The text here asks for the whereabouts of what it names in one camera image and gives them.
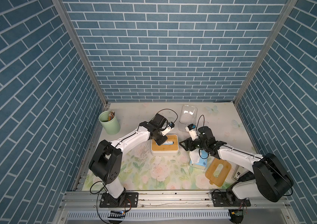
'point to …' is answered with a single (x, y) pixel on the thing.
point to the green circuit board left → (117, 214)
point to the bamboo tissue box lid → (174, 147)
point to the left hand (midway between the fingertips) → (165, 138)
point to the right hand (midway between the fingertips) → (184, 141)
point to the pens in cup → (111, 115)
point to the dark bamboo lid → (220, 180)
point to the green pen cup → (112, 126)
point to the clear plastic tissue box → (188, 116)
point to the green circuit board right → (236, 213)
